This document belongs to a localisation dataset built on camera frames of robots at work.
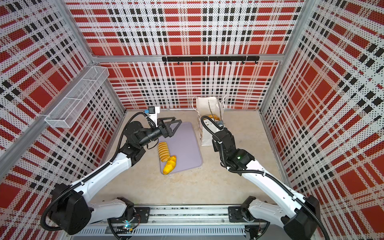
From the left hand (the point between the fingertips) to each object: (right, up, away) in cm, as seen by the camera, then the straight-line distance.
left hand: (178, 122), depth 70 cm
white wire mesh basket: (-72, +7, +23) cm, 76 cm away
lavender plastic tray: (-2, -15, +31) cm, 34 cm away
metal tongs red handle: (+17, +5, +9) cm, 20 cm away
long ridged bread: (-13, -19, +23) cm, 33 cm away
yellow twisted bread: (-8, -26, +19) cm, 33 cm away
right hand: (+22, -7, +6) cm, 24 cm away
